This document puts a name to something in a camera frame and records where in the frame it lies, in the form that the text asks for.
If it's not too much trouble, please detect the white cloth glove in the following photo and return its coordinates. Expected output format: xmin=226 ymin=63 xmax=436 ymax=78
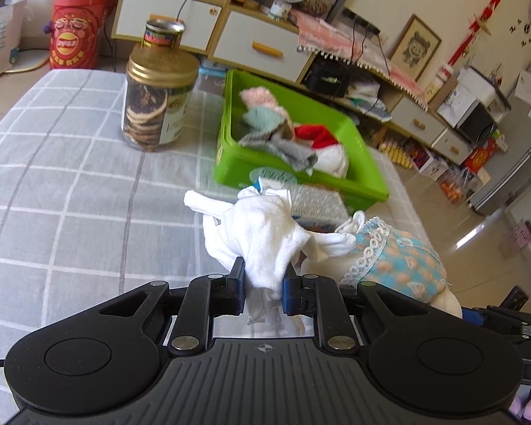
xmin=184 ymin=187 xmax=356 ymax=323

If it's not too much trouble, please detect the white red plush toy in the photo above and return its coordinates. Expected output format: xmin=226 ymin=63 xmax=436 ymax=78
xmin=294 ymin=124 xmax=349 ymax=179

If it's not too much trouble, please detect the grey green towel cloth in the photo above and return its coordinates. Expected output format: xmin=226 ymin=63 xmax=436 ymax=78
xmin=239 ymin=106 xmax=316 ymax=175

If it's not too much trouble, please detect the blue floral doll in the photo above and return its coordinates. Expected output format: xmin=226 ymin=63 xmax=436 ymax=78
xmin=301 ymin=211 xmax=462 ymax=318

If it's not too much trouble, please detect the white milk carton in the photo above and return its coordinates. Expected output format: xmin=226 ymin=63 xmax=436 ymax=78
xmin=254 ymin=177 xmax=350 ymax=233

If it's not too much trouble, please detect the green plastic bin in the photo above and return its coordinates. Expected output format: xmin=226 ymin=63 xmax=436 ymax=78
xmin=214 ymin=70 xmax=389 ymax=211

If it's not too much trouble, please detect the grey checked tablecloth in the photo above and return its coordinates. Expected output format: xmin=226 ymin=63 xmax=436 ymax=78
xmin=0 ymin=68 xmax=431 ymax=425

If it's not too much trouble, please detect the grey refrigerator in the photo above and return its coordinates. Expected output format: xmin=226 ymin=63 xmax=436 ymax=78
xmin=468 ymin=87 xmax=531 ymax=216

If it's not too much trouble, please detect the low wooden side cabinet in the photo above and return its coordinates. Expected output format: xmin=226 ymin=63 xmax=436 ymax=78
xmin=296 ymin=45 xmax=474 ymax=165

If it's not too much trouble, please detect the gold lid glass jar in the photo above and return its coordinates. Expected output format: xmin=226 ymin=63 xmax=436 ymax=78
xmin=121 ymin=45 xmax=199 ymax=152

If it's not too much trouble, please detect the black microwave oven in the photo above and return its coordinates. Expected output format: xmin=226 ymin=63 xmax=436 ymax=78
xmin=437 ymin=85 xmax=497 ymax=146

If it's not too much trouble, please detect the pink fringed cloth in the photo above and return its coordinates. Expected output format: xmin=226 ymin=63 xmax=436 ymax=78
xmin=289 ymin=10 xmax=428 ymax=111

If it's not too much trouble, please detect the framed cartoon picture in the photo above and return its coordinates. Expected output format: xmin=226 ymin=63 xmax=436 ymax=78
xmin=388 ymin=15 xmax=441 ymax=81

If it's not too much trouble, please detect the small tin can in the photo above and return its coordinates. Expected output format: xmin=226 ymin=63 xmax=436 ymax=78
xmin=142 ymin=17 xmax=185 ymax=50

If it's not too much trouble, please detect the wooden drawer cabinet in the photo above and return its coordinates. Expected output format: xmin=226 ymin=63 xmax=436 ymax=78
xmin=112 ymin=0 xmax=314 ymax=85

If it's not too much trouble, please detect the red snack bucket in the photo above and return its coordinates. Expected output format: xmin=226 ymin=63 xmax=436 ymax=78
xmin=47 ymin=0 xmax=114 ymax=69

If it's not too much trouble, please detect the white cardboard box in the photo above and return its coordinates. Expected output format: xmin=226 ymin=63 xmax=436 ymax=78
xmin=0 ymin=0 xmax=27 ymax=75

